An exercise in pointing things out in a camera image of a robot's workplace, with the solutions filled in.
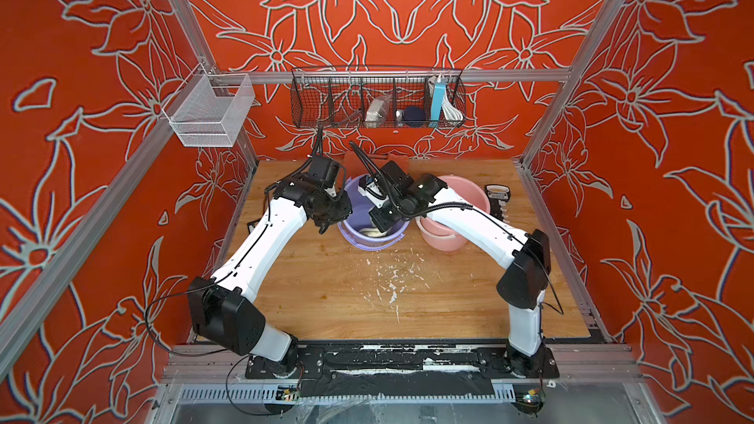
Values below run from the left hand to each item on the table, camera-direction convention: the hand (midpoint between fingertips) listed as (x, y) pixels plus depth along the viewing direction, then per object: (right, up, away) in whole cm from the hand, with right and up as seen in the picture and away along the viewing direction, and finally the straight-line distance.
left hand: (350, 210), depth 79 cm
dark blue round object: (+20, +29, +14) cm, 38 cm away
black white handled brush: (+53, +4, +28) cm, 60 cm away
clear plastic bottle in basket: (+7, +31, +12) cm, 33 cm away
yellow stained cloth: (+7, -6, -2) cm, 9 cm away
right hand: (+5, -3, 0) cm, 6 cm away
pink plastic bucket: (+26, -8, +2) cm, 27 cm away
